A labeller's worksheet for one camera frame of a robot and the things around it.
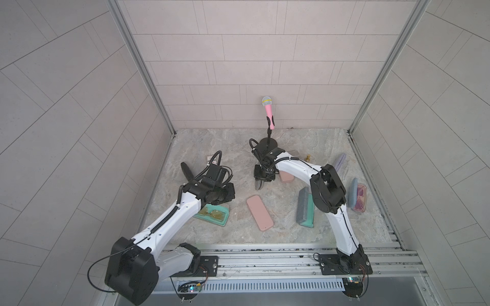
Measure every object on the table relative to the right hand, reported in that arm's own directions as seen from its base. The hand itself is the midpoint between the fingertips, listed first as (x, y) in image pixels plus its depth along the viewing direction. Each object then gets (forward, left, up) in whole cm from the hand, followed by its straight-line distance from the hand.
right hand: (257, 178), depth 96 cm
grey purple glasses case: (+7, -46, +3) cm, 46 cm away
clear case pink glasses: (-14, -45, +1) cm, 47 cm away
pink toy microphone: (+28, -7, +26) cm, 39 cm away
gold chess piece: (+10, -28, +1) cm, 30 cm away
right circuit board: (-46, -32, -3) cm, 56 cm away
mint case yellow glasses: (-18, +19, +1) cm, 26 cm away
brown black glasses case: (+4, +35, +5) cm, 35 cm away
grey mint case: (-19, -19, +6) cm, 28 cm away
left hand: (-12, +9, +9) cm, 18 cm away
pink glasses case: (-18, 0, +1) cm, 18 cm away
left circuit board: (-43, +26, +2) cm, 50 cm away
